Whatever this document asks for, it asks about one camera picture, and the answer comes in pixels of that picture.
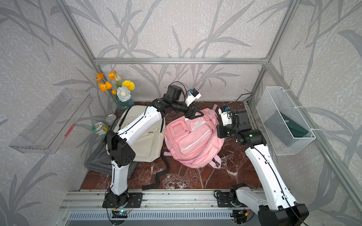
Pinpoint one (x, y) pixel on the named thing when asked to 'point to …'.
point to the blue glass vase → (123, 106)
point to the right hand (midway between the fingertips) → (217, 125)
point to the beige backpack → (151, 148)
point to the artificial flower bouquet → (121, 89)
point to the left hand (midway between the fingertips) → (200, 111)
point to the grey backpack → (99, 161)
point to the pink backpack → (195, 141)
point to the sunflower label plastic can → (100, 128)
